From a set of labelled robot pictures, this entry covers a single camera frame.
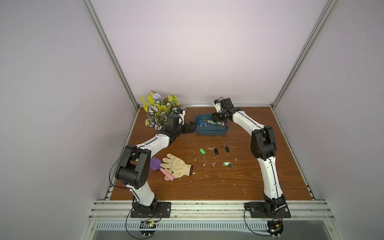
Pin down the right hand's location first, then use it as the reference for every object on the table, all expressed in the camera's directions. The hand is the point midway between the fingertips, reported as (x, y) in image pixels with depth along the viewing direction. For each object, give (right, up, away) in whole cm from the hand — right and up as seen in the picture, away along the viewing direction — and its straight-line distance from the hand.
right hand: (215, 113), depth 103 cm
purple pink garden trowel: (-39, -32, -16) cm, 53 cm away
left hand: (-16, -7, -12) cm, 21 cm away
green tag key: (+5, -32, -14) cm, 35 cm away
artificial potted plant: (-36, +2, -18) cm, 41 cm away
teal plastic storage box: (-7, -9, +4) cm, 13 cm away
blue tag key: (-10, -7, +6) cm, 14 cm away
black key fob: (-1, -26, -9) cm, 27 cm away
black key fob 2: (+6, -24, -8) cm, 26 cm away
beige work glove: (-26, -33, -16) cm, 45 cm away
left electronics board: (-38, -59, -32) cm, 77 cm away
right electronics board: (+24, -56, -34) cm, 70 cm away
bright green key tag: (-9, -26, -9) cm, 29 cm away
